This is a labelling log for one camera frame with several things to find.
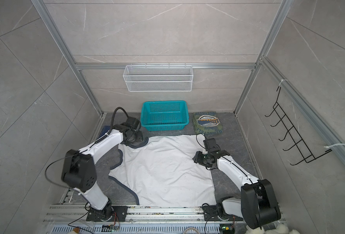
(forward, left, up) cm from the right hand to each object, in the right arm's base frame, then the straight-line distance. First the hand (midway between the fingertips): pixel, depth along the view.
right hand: (198, 159), depth 87 cm
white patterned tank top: (-5, +21, -5) cm, 22 cm away
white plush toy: (-35, -35, -2) cm, 49 cm away
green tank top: (+30, -11, -1) cm, 32 cm away
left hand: (+14, +36, +5) cm, 39 cm away
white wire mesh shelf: (+51, +25, +24) cm, 61 cm away
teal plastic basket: (+42, +24, -5) cm, 49 cm away
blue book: (+27, +67, -4) cm, 73 cm away
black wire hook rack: (-8, -41, +25) cm, 49 cm away
